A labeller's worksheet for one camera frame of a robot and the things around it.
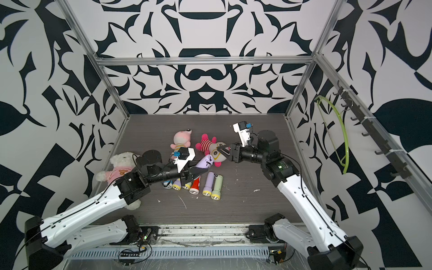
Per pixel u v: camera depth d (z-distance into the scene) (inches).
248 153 22.9
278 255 28.2
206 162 22.9
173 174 22.0
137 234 26.5
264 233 29.2
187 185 33.8
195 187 32.8
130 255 28.6
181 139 39.0
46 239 15.4
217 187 33.7
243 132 23.8
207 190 33.3
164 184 23.5
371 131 21.6
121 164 34.0
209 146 37.9
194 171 24.3
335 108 28.7
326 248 14.9
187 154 20.7
